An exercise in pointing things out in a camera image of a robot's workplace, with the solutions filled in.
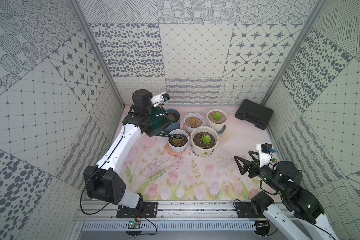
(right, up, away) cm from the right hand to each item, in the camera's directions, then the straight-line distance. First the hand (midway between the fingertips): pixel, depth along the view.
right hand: (242, 156), depth 67 cm
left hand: (-48, +32, +9) cm, 59 cm away
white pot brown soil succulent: (-5, +17, +31) cm, 36 cm away
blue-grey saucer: (0, +9, +37) cm, 38 cm away
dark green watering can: (-41, +16, +14) cm, 46 cm away
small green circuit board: (-51, -34, +4) cm, 62 cm away
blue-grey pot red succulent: (-32, +13, +27) cm, 44 cm away
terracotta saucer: (-34, -5, +26) cm, 43 cm away
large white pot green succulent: (-15, +5, +21) cm, 26 cm away
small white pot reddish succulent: (-21, +16, +29) cm, 39 cm away
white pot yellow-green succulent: (-31, +1, +21) cm, 38 cm away
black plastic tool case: (+27, +21, +44) cm, 56 cm away
